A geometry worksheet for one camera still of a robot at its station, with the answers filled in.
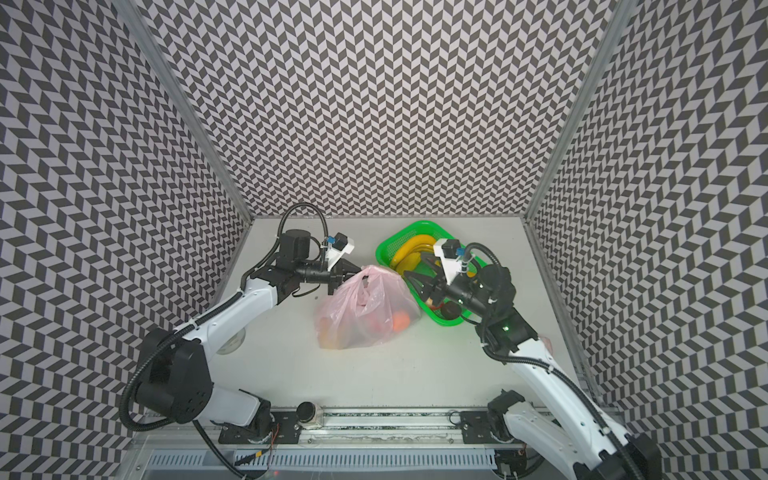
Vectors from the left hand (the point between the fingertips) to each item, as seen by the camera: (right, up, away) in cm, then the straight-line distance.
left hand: (366, 275), depth 76 cm
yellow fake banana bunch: (+12, +5, +21) cm, 24 cm away
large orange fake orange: (+9, -13, +5) cm, 17 cm away
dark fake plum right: (+24, -12, +13) cm, 30 cm away
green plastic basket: (+7, +10, +23) cm, 26 cm away
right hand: (+11, +1, -9) cm, 14 cm away
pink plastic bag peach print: (+1, -8, -6) cm, 10 cm away
